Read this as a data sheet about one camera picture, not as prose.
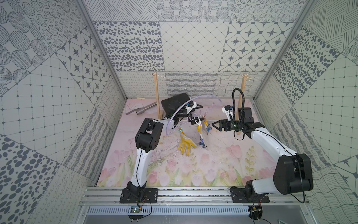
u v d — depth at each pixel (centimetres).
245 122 67
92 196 75
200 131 88
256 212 72
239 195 73
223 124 75
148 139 60
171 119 72
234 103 75
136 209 72
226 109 78
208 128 101
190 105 80
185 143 92
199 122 84
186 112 84
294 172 47
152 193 75
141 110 108
